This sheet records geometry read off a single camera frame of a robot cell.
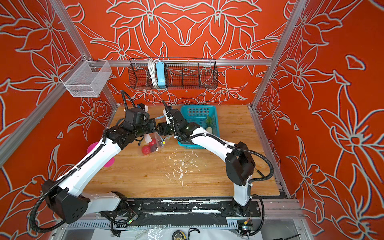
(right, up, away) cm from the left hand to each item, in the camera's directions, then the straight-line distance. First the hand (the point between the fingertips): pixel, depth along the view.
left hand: (156, 121), depth 76 cm
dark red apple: (-9, -18, +13) cm, 24 cm away
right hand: (0, -3, +3) cm, 5 cm away
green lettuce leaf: (+31, 0, +28) cm, 42 cm away
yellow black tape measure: (+13, -50, -12) cm, 53 cm away
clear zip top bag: (-1, -11, +1) cm, 12 cm away
